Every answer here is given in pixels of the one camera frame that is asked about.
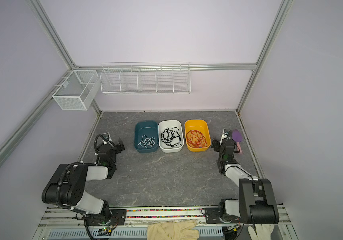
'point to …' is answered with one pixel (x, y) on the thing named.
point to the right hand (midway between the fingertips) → (224, 139)
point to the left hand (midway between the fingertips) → (113, 140)
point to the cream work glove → (177, 230)
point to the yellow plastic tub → (201, 125)
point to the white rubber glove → (260, 231)
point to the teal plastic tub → (149, 128)
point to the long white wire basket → (145, 78)
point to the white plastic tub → (162, 124)
